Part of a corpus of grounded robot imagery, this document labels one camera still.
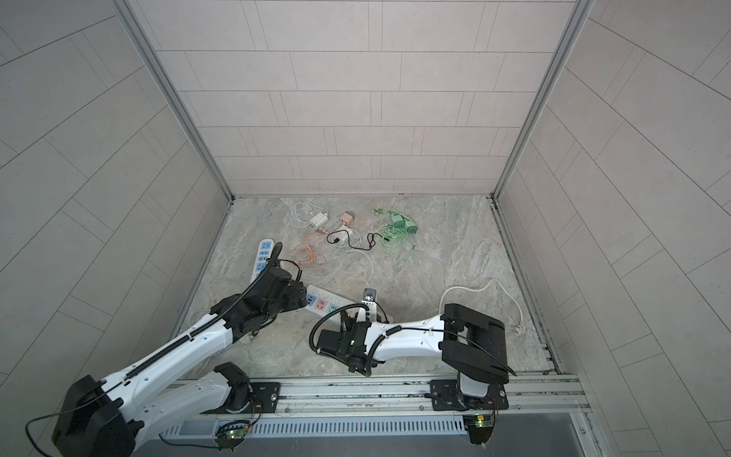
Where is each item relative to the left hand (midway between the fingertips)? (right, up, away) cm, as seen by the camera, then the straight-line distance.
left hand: (306, 290), depth 82 cm
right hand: (+17, -10, 0) cm, 20 cm away
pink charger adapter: (+9, +21, +26) cm, 34 cm away
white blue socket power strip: (-18, +10, +15) cm, 25 cm away
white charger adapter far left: (-2, +21, +25) cm, 33 cm away
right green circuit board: (+46, -30, -14) cm, 56 cm away
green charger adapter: (+29, +19, +23) cm, 42 cm away
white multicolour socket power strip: (+5, -4, +3) cm, 7 cm away
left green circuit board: (-13, -29, -18) cm, 36 cm away
